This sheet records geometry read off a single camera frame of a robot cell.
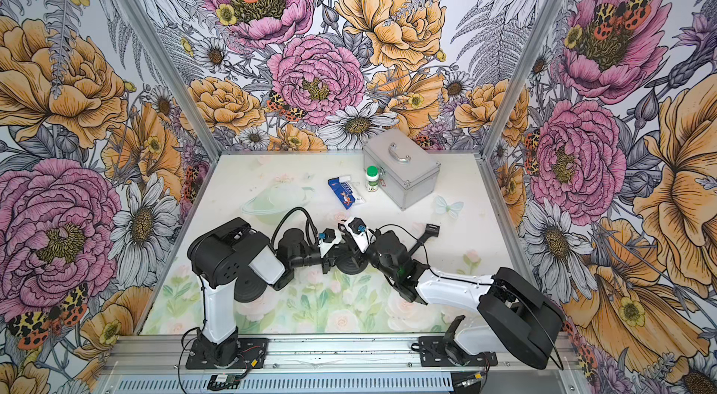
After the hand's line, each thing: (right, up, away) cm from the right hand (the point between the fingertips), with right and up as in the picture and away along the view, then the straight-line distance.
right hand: (349, 237), depth 82 cm
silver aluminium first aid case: (+19, +19, +14) cm, 30 cm away
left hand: (0, -7, +8) cm, 10 cm away
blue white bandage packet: (-4, +12, +23) cm, 26 cm away
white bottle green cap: (+7, +16, +22) cm, 28 cm away
